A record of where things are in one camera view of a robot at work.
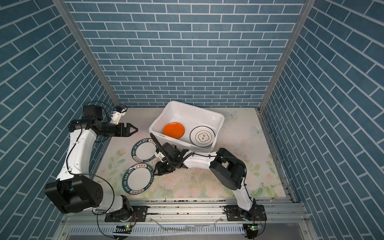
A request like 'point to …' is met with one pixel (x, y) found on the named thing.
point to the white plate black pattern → (202, 136)
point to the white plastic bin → (188, 126)
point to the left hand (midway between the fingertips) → (130, 128)
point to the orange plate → (174, 129)
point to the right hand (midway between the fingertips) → (153, 172)
